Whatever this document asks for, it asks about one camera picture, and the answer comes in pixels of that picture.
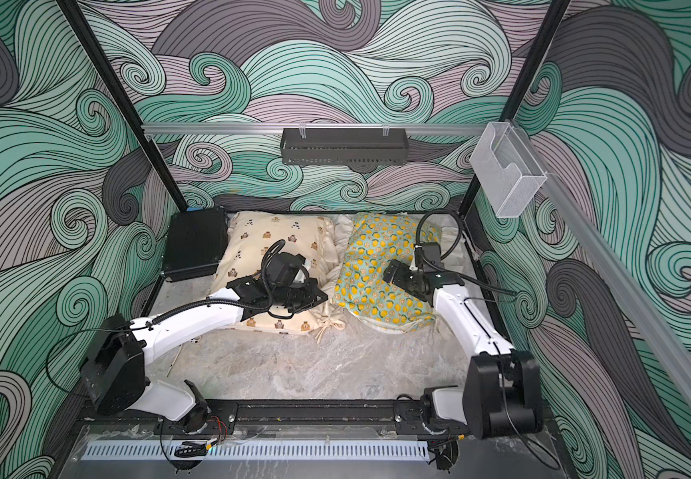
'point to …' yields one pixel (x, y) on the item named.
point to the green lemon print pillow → (363, 293)
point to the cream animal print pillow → (321, 239)
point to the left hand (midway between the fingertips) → (331, 295)
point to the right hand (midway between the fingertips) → (394, 277)
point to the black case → (197, 240)
